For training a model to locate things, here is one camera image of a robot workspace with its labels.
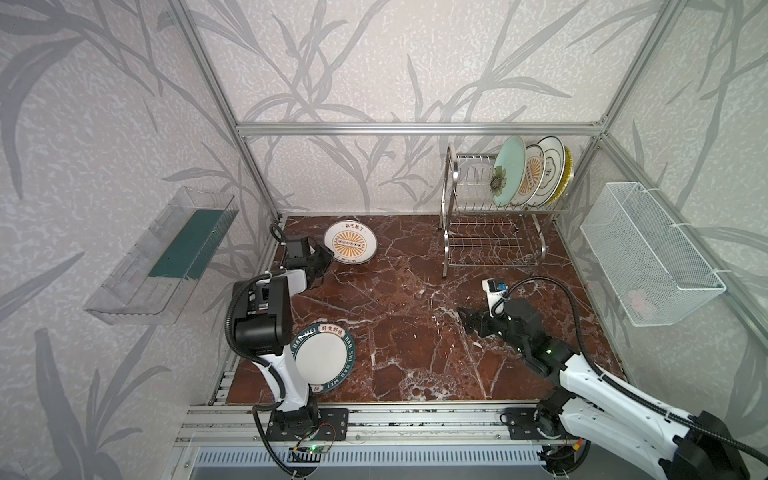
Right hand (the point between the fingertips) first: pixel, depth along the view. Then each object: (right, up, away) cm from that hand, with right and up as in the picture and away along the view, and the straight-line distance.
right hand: (470, 303), depth 82 cm
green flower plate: (+12, +37, +5) cm, 40 cm away
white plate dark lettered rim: (-42, -16, +3) cm, 44 cm away
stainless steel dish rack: (+8, +20, +27) cm, 35 cm away
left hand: (-42, +15, +17) cm, 48 cm away
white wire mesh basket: (+35, +10, -19) cm, 41 cm away
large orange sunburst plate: (-37, +17, +24) cm, 47 cm away
